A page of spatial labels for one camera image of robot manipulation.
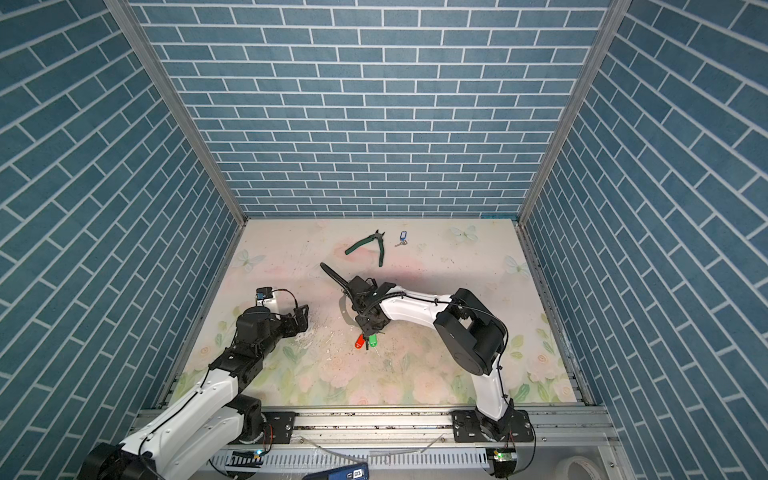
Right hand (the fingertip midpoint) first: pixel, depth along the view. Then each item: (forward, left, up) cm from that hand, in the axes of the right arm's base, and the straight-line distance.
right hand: (368, 321), depth 91 cm
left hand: (-1, +20, +8) cm, 22 cm away
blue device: (-37, -4, +2) cm, 37 cm away
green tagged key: (-5, -2, -1) cm, 6 cm away
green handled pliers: (+36, +2, 0) cm, 36 cm away
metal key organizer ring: (+4, +9, -2) cm, 10 cm away
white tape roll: (-32, -50, -1) cm, 60 cm away
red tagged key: (-6, +2, -2) cm, 7 cm away
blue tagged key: (+37, -8, -1) cm, 38 cm away
